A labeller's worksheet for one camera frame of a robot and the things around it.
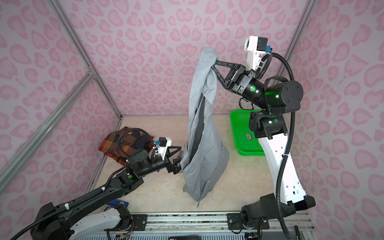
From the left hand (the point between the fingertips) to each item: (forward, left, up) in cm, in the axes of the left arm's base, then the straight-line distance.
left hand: (185, 152), depth 67 cm
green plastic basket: (+23, -40, -28) cm, 54 cm away
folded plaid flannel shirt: (+20, +36, -19) cm, 46 cm away
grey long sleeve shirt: (-5, -9, +5) cm, 11 cm away
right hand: (0, -9, +39) cm, 40 cm away
